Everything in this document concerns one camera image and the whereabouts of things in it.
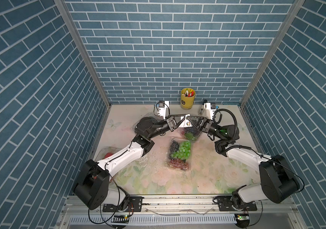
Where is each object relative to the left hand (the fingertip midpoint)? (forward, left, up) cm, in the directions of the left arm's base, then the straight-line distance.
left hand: (190, 120), depth 64 cm
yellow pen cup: (+42, -5, -24) cm, 48 cm away
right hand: (-1, 0, -1) cm, 1 cm away
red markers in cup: (+45, -6, -23) cm, 51 cm away
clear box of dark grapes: (+13, -5, -29) cm, 32 cm away
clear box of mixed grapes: (-3, +3, -30) cm, 30 cm away
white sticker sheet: (0, +1, -2) cm, 3 cm away
